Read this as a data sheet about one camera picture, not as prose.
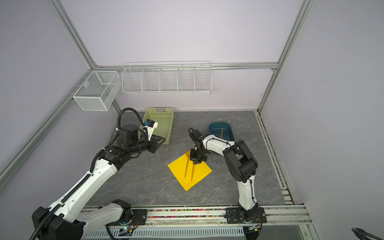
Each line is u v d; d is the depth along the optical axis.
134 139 0.59
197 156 0.83
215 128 1.07
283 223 0.73
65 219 0.39
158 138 0.74
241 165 0.51
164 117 1.15
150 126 0.64
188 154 0.94
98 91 0.99
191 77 1.06
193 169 0.90
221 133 1.06
